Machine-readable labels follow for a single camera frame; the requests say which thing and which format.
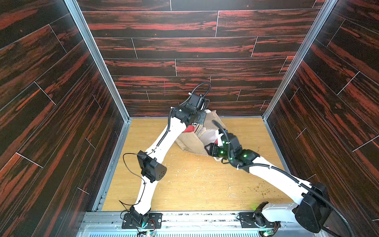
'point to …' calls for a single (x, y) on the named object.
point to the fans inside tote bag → (200, 130)
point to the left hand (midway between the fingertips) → (201, 115)
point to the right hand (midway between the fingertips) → (210, 145)
